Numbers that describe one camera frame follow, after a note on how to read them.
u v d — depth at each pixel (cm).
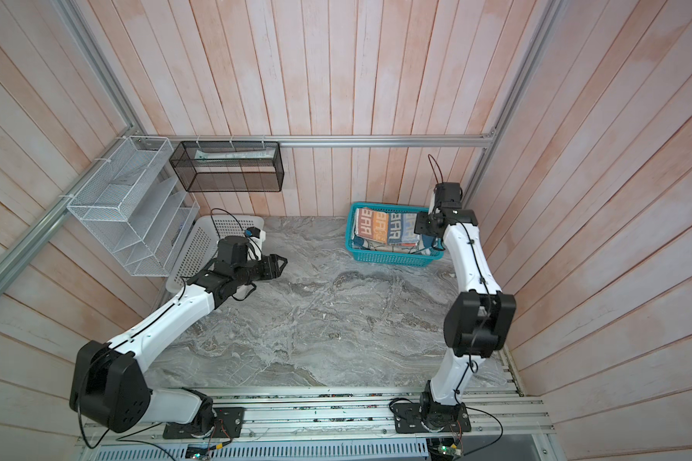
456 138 95
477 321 48
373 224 107
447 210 61
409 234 102
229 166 105
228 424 73
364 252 110
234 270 64
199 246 105
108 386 41
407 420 73
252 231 75
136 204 73
